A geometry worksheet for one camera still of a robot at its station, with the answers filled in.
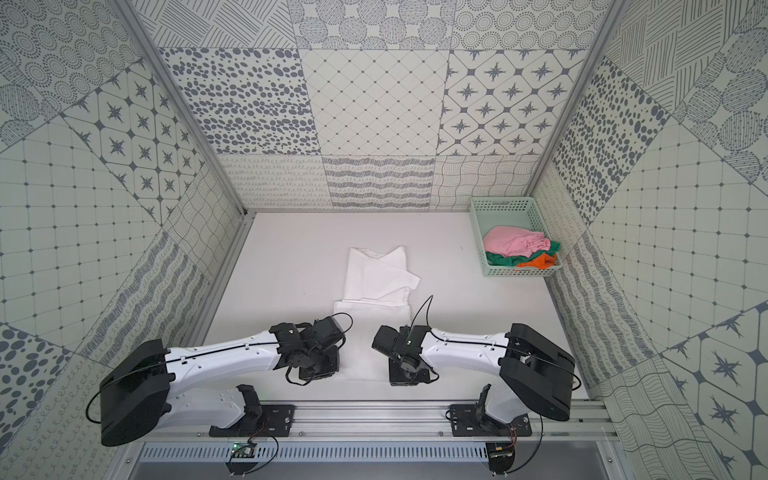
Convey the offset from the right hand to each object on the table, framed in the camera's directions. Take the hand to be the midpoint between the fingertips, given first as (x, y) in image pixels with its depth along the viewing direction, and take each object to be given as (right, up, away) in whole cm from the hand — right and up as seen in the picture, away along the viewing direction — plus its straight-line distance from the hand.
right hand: (404, 380), depth 80 cm
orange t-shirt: (+44, +31, +13) cm, 56 cm away
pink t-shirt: (+38, +38, +20) cm, 57 cm away
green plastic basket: (+34, +49, +39) cm, 71 cm away
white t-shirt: (-9, +21, +16) cm, 27 cm away
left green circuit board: (-40, -13, -8) cm, 43 cm away
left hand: (-18, +4, +1) cm, 18 cm away
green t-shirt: (+33, +32, +21) cm, 50 cm away
